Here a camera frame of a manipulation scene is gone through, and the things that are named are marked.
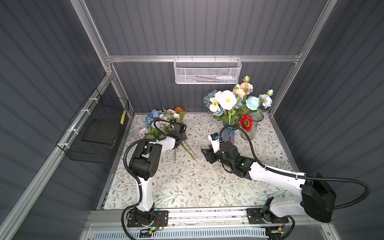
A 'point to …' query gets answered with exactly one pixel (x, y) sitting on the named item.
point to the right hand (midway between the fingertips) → (206, 149)
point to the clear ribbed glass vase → (256, 118)
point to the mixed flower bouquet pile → (160, 122)
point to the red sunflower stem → (247, 122)
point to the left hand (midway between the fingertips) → (180, 133)
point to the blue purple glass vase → (228, 134)
